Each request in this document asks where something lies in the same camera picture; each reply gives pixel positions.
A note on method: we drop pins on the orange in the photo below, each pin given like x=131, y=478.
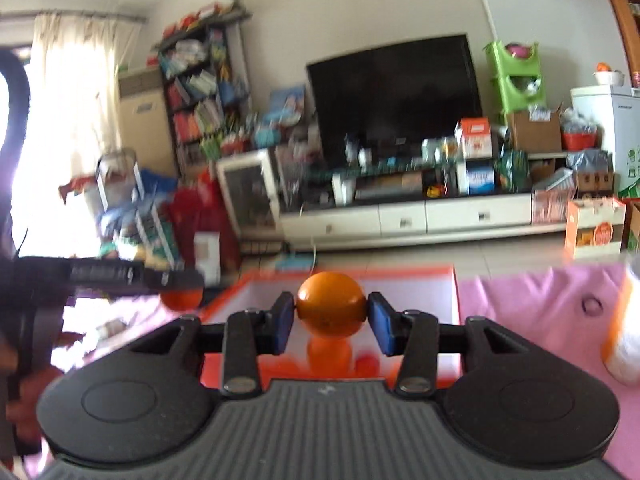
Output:
x=182, y=301
x=370, y=364
x=330, y=357
x=330, y=305

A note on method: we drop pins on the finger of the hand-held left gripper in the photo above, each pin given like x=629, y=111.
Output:
x=130, y=275

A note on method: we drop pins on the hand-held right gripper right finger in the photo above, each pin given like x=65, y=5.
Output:
x=380, y=325

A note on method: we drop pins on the white and orange bottle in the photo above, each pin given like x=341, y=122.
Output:
x=622, y=330

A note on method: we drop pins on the green packet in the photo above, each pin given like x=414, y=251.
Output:
x=512, y=170

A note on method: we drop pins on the dark bookshelf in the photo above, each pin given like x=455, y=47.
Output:
x=200, y=100

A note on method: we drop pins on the red bowl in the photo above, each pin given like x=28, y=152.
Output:
x=579, y=141

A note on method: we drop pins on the orange and white gift box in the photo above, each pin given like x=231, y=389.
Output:
x=595, y=230

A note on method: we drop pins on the orange cardboard box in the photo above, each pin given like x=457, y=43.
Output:
x=425, y=300

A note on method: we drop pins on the white curtain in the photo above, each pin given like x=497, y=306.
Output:
x=75, y=85

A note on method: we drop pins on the white glass door cabinet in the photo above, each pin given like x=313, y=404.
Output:
x=247, y=195

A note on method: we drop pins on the white fridge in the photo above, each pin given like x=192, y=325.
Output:
x=620, y=125

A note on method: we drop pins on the black television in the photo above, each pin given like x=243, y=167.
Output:
x=395, y=95

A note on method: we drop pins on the green stacking bins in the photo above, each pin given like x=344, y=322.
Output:
x=500, y=85

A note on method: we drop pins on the blue and white box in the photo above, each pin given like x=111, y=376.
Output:
x=481, y=180

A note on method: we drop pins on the orange and white carton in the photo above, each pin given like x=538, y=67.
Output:
x=475, y=140

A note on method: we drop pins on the white pot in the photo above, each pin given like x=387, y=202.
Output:
x=610, y=77

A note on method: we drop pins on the pink floral blanket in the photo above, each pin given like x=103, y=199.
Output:
x=525, y=320

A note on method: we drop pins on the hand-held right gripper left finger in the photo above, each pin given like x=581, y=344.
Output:
x=284, y=325

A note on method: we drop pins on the beige standing air conditioner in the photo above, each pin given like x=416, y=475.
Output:
x=145, y=125

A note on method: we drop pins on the white TV cabinet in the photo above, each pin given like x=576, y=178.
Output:
x=450, y=215

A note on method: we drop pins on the red bags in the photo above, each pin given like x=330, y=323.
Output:
x=200, y=210

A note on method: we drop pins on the brown cardboard box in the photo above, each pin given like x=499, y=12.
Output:
x=535, y=132

